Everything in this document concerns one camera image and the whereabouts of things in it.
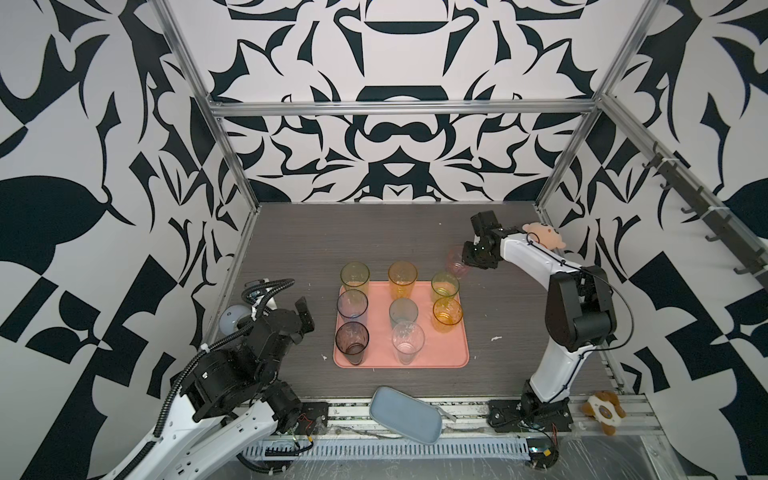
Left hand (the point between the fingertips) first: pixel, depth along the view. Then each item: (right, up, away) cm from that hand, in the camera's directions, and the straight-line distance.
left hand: (288, 301), depth 67 cm
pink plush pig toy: (+76, +14, +35) cm, 85 cm away
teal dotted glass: (+26, -7, +20) cm, 34 cm away
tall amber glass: (+26, +3, +20) cm, 33 cm away
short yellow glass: (+39, -8, +22) cm, 46 cm away
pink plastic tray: (+37, -18, +18) cm, 45 cm away
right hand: (+49, +8, +29) cm, 57 cm away
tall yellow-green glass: (+13, +3, +18) cm, 23 cm away
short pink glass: (+44, +5, +30) cm, 53 cm away
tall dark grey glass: (+12, -13, +13) cm, 22 cm away
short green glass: (+40, -1, +27) cm, 48 cm away
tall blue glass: (+12, -5, +16) cm, 21 cm away
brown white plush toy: (+75, -28, +7) cm, 80 cm away
